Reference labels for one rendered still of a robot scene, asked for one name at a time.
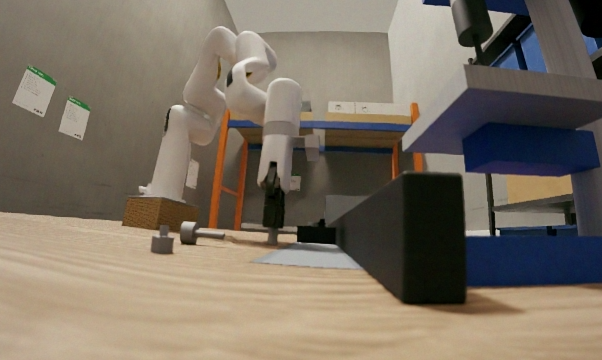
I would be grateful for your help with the black rectangular bar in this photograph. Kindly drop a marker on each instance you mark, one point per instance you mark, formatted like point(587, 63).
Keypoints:
point(410, 235)

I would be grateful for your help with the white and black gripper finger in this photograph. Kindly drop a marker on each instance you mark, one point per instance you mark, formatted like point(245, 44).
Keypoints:
point(272, 208)
point(282, 204)

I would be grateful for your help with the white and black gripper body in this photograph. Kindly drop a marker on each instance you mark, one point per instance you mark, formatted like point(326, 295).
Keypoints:
point(277, 148)

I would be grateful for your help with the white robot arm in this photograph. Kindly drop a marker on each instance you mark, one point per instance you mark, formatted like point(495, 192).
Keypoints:
point(277, 111)

